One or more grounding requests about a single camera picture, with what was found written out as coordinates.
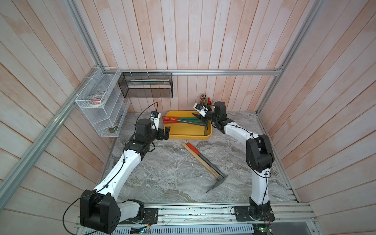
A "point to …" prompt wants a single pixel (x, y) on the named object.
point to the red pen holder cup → (208, 102)
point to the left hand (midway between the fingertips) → (162, 127)
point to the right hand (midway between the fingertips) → (194, 108)
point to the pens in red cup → (205, 100)
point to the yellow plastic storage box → (187, 131)
